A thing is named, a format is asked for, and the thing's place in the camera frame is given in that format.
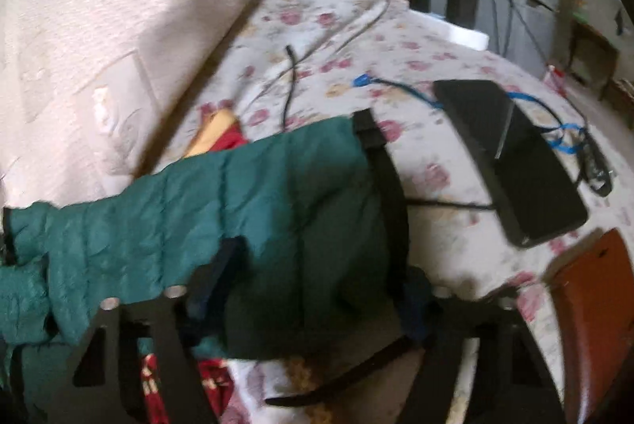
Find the green quilted puffer jacket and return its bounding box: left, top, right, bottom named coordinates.
left=0, top=107, right=413, bottom=420

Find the black charger cable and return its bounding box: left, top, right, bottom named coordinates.
left=247, top=0, right=398, bottom=134

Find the black power adapter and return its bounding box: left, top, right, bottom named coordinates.
left=445, top=0, right=479, bottom=29

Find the black smartphone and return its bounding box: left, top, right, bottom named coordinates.
left=433, top=80, right=589, bottom=248

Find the white power strip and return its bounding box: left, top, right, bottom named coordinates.
left=422, top=13, right=489, bottom=52

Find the brown leather wallet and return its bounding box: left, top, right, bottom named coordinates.
left=549, top=229, right=633, bottom=423

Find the floral plush blanket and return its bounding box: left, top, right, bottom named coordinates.
left=143, top=0, right=634, bottom=424

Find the blue cable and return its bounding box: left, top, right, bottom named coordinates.
left=351, top=73, right=588, bottom=156

